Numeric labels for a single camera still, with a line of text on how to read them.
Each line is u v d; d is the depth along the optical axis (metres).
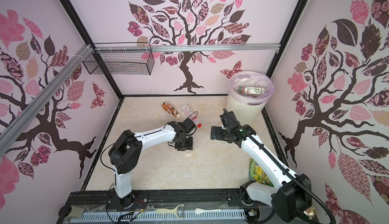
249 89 0.92
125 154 0.49
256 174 0.80
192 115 1.04
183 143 0.77
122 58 0.95
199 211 0.71
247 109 0.88
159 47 0.92
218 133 0.71
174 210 0.69
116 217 0.70
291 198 0.46
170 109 1.04
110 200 0.73
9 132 0.50
